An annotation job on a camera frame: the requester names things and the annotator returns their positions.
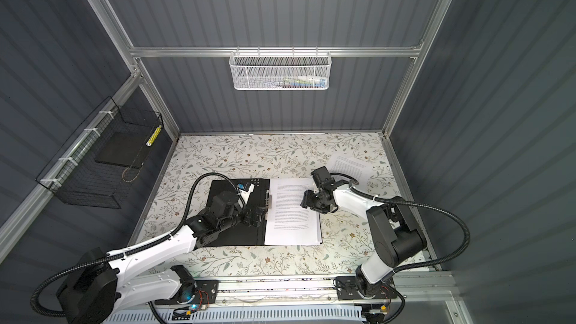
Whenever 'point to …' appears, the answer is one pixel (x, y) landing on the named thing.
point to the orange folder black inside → (245, 235)
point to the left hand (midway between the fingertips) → (258, 205)
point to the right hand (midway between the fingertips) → (308, 206)
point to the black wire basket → (76, 178)
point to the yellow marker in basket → (154, 135)
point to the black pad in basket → (125, 148)
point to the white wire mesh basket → (280, 70)
